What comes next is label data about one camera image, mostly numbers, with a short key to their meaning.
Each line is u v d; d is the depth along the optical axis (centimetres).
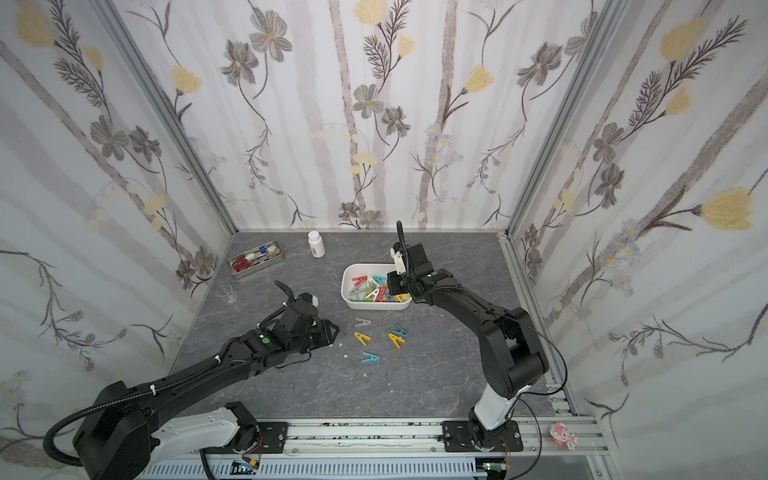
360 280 104
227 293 97
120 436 40
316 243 108
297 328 63
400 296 80
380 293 99
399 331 92
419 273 70
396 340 90
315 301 78
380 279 104
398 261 82
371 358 87
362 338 91
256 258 111
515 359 46
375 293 100
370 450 73
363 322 95
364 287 103
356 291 101
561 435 72
